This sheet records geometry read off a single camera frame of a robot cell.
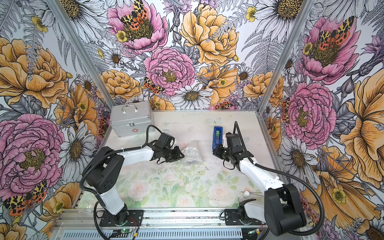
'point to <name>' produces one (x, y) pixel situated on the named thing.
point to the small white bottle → (246, 194)
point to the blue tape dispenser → (218, 135)
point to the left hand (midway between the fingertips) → (182, 160)
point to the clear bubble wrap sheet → (152, 179)
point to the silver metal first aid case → (131, 119)
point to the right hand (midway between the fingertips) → (212, 153)
